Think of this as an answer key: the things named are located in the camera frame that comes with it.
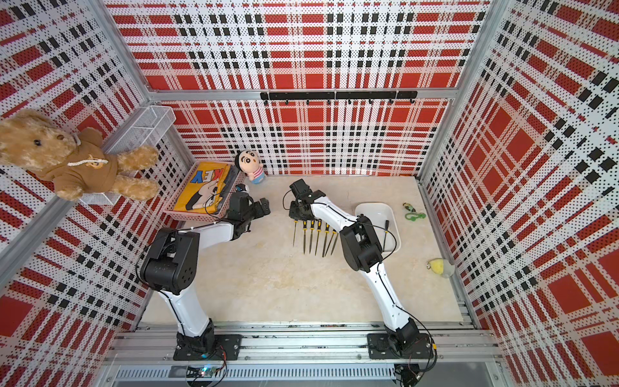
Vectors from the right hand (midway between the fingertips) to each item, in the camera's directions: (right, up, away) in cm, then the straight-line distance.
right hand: (297, 212), depth 102 cm
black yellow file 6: (+16, -8, 0) cm, 18 cm away
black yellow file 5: (+13, -7, 0) cm, 14 cm away
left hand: (-15, +4, -1) cm, 15 cm away
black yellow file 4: (+10, -6, +1) cm, 11 cm away
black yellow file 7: (+16, -13, -3) cm, 21 cm away
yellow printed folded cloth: (-42, +10, +6) cm, 44 cm away
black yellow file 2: (+3, -7, 0) cm, 8 cm away
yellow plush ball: (+54, -19, -13) cm, 59 cm away
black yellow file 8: (+27, -3, -41) cm, 49 cm away
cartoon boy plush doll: (-23, +23, +6) cm, 33 cm away
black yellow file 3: (+6, -4, +2) cm, 8 cm away
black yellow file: (0, -4, 0) cm, 4 cm away
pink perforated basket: (-31, +16, +10) cm, 36 cm away
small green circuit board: (-28, -47, -30) cm, 62 cm away
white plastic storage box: (+36, 0, +3) cm, 36 cm away
